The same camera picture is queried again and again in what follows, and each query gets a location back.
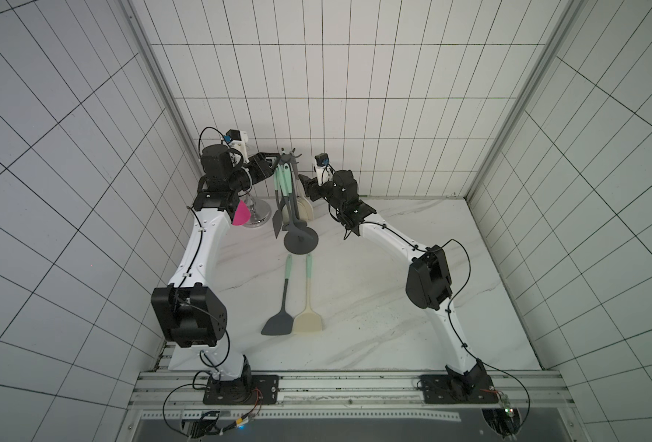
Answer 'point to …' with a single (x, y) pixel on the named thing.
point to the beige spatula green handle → (308, 320)
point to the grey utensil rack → (298, 239)
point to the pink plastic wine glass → (242, 215)
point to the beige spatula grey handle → (304, 207)
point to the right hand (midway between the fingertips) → (314, 163)
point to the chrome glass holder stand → (261, 212)
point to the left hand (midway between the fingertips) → (277, 161)
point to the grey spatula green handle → (283, 323)
